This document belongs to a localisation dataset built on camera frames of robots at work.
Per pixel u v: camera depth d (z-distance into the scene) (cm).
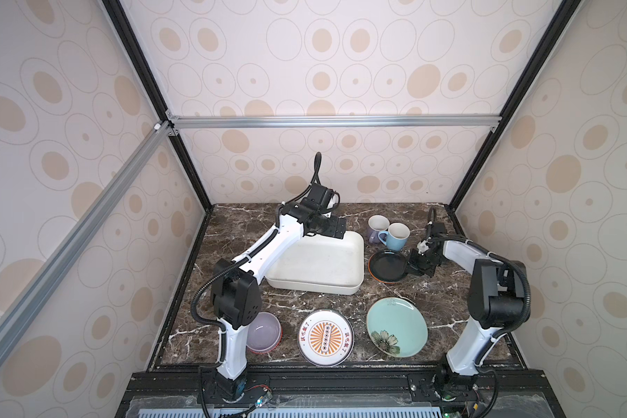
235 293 49
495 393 70
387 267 96
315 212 66
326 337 82
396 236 98
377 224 107
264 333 81
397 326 84
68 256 54
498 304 50
